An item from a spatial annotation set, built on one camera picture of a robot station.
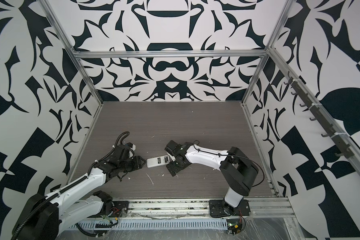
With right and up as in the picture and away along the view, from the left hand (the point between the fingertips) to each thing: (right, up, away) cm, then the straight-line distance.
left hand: (144, 160), depth 85 cm
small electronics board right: (+45, -27, -13) cm, 54 cm away
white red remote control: (+5, -3, +4) cm, 7 cm away
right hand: (+18, -4, 0) cm, 18 cm away
